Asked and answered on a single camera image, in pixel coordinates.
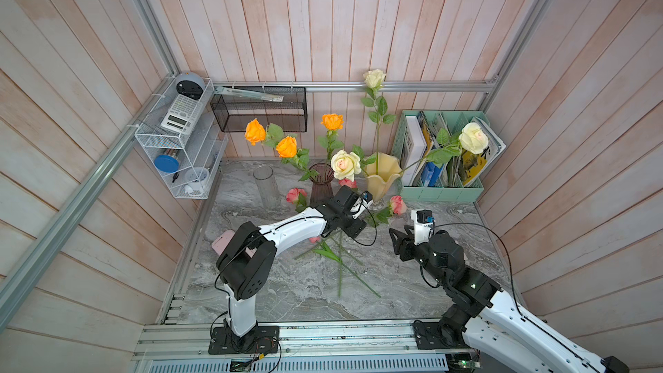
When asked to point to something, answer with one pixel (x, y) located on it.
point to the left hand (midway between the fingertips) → (354, 223)
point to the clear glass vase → (267, 186)
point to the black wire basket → (241, 114)
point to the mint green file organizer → (441, 155)
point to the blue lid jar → (168, 161)
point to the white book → (414, 147)
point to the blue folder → (430, 174)
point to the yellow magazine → (472, 165)
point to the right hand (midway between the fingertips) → (396, 226)
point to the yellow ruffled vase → (382, 172)
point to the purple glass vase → (321, 189)
